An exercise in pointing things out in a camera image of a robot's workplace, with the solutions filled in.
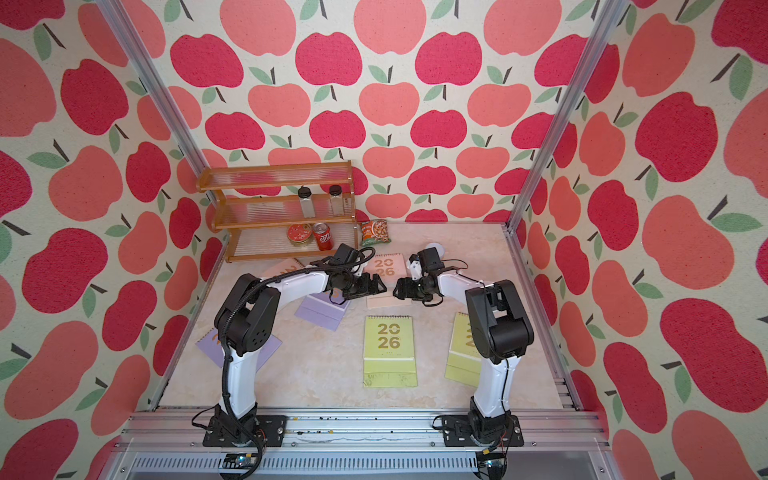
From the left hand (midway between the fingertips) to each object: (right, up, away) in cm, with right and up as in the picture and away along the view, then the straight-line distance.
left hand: (378, 296), depth 96 cm
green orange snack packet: (-2, +23, +20) cm, 30 cm away
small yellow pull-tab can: (+22, +16, +15) cm, 31 cm away
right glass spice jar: (-14, +32, +3) cm, 35 cm away
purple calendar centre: (-19, -4, 0) cm, 20 cm away
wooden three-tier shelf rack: (-39, +31, +22) cm, 54 cm away
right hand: (+9, -1, +3) cm, 9 cm away
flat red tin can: (-31, +22, +18) cm, 42 cm away
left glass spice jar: (-24, +34, 0) cm, 41 cm away
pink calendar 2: (+4, +9, +9) cm, 13 cm away
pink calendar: (-32, +9, +11) cm, 35 cm away
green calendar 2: (+25, -18, -10) cm, 32 cm away
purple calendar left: (-50, -14, -7) cm, 53 cm away
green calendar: (+3, -15, -10) cm, 18 cm away
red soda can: (-20, +20, +9) cm, 30 cm away
